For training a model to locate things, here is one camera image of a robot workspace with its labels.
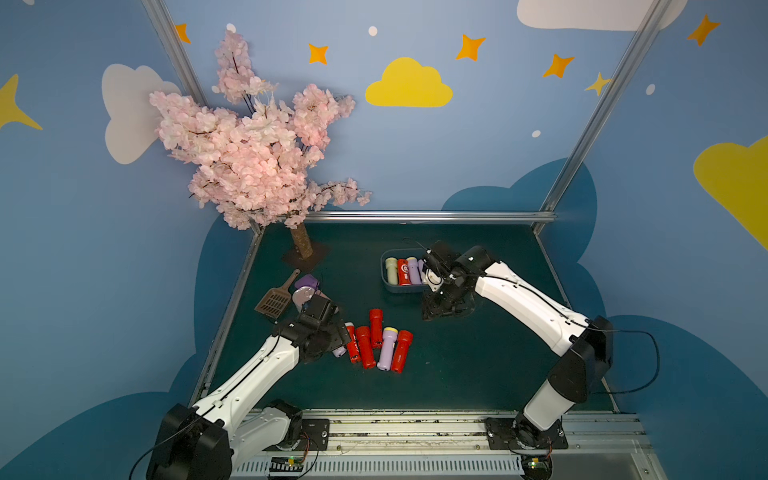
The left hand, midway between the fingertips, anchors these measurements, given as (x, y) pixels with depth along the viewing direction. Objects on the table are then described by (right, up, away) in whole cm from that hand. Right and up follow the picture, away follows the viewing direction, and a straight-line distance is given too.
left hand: (337, 336), depth 84 cm
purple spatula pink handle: (-12, +14, +18) cm, 26 cm away
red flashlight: (+8, -1, +5) cm, 9 cm away
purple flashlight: (0, -5, +2) cm, 6 cm away
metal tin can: (-13, +10, +12) cm, 21 cm away
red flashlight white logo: (+20, +17, +18) cm, 32 cm away
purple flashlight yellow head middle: (+15, -1, +4) cm, 16 cm away
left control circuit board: (-11, -29, -11) cm, 33 cm away
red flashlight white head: (+4, -3, +3) cm, 6 cm away
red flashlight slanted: (+20, -2, +4) cm, 20 cm away
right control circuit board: (+52, -30, -11) cm, 61 cm away
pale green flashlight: (+16, +19, +21) cm, 33 cm away
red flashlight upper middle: (+11, +2, +9) cm, 14 cm away
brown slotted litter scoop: (-24, +8, +16) cm, 30 cm away
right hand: (+27, +8, -5) cm, 29 cm away
